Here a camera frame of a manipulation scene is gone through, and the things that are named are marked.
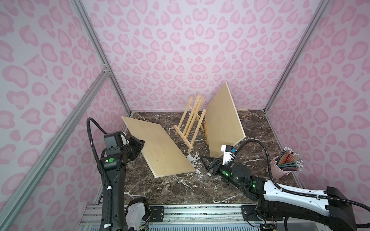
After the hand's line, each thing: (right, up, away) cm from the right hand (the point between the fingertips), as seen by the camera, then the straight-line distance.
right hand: (203, 159), depth 69 cm
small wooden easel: (-6, +18, +19) cm, 26 cm away
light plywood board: (-22, +1, +7) cm, 23 cm away
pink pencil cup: (+41, -9, +9) cm, 43 cm away
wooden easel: (+5, +11, +31) cm, 33 cm away
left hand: (-29, +9, +4) cm, 31 cm away
